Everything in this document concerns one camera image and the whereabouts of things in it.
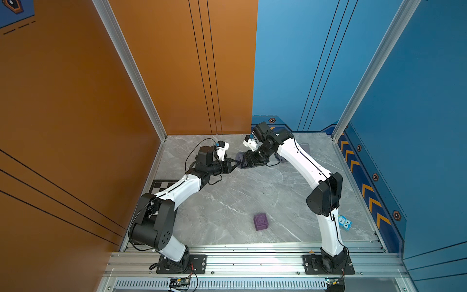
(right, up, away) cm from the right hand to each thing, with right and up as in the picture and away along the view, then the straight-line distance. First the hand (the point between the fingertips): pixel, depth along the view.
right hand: (247, 164), depth 84 cm
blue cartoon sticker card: (+45, -27, -1) cm, 53 cm away
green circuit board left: (-27, -46, -13) cm, 55 cm away
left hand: (-4, +1, +2) cm, 4 cm away
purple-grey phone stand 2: (+36, +8, +22) cm, 43 cm away
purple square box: (+6, -26, -3) cm, 26 cm away
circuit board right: (+34, -47, -13) cm, 59 cm away
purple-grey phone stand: (-4, +4, -1) cm, 5 cm away
